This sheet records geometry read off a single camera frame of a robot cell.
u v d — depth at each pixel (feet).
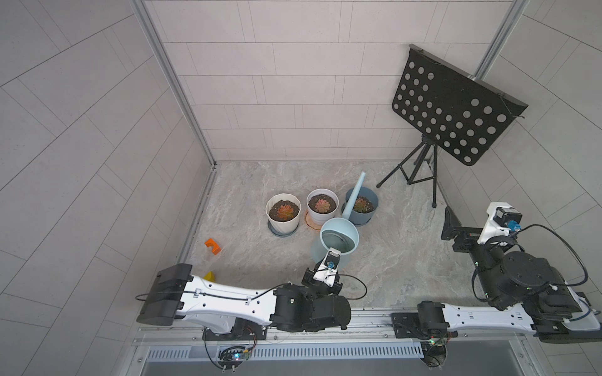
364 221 3.01
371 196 3.02
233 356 2.18
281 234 2.98
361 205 3.04
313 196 3.04
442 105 2.50
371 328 2.36
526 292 1.23
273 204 2.95
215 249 2.81
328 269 1.75
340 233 2.11
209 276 2.57
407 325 2.41
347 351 2.23
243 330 2.03
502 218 1.34
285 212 2.86
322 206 2.92
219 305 1.42
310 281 1.95
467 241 1.52
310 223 3.09
